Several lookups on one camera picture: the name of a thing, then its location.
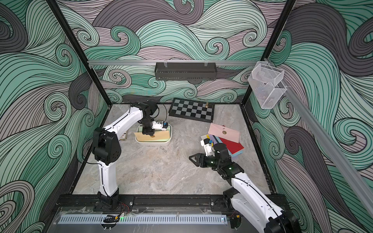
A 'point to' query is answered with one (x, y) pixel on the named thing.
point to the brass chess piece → (207, 105)
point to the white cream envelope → (203, 137)
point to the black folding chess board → (192, 109)
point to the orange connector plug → (116, 217)
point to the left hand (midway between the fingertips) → (150, 129)
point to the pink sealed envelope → (224, 132)
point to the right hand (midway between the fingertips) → (193, 158)
